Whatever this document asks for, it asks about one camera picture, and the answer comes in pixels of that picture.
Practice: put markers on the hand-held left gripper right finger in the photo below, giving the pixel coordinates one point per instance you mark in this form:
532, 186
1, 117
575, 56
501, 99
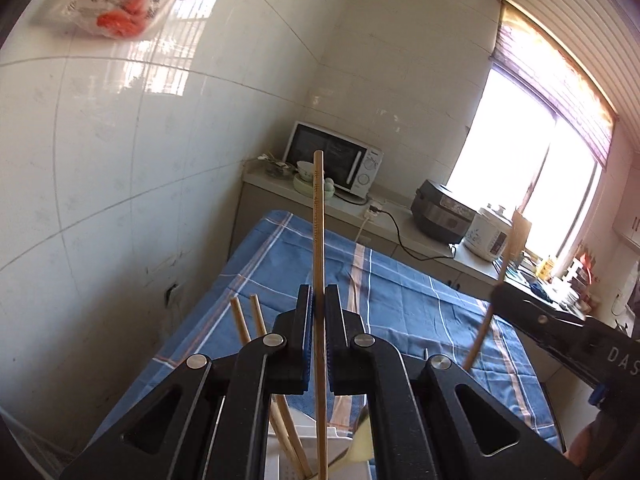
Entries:
331, 335

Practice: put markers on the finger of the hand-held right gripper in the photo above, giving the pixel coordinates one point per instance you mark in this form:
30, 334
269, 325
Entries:
530, 305
555, 350

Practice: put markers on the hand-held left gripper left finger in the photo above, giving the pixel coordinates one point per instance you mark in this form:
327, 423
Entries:
310, 335

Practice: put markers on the dark wooden chopstick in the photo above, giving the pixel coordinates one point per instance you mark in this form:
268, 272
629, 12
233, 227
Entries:
482, 332
319, 240

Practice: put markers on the light wooden chopstick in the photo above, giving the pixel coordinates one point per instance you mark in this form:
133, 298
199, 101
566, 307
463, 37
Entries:
240, 317
259, 312

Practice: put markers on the white utensil holder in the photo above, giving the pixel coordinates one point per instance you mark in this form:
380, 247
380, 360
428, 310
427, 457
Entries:
300, 435

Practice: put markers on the pale green plastic spoon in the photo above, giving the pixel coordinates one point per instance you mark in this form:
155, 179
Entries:
361, 447

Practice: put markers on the person's right hand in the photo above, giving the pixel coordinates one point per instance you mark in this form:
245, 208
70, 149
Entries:
590, 440

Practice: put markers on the yellow bottle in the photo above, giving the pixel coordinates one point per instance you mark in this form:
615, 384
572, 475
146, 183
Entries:
546, 267

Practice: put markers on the wooden cutting board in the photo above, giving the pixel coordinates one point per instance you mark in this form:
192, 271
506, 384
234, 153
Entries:
522, 232

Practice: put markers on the white rice cooker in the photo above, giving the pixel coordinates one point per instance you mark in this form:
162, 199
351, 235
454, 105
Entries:
487, 235

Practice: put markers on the blue plaid tablecloth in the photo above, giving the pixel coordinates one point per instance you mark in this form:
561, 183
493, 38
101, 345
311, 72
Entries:
400, 285

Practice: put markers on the dark rice cooker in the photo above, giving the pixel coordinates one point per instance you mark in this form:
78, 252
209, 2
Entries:
440, 212

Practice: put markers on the window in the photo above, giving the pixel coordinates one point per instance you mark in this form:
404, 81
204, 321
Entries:
510, 160

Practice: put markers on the green dish with eggs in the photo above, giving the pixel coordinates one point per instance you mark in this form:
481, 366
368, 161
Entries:
306, 180

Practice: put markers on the white microwave oven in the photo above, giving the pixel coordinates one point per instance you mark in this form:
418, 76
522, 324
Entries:
340, 160

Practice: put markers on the window blind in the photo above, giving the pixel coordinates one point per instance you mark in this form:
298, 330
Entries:
555, 75

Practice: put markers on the red and white plastic bag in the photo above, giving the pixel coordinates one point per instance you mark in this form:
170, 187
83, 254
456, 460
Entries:
120, 0

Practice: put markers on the white wall cabinet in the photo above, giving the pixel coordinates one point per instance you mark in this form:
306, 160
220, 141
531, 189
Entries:
629, 210

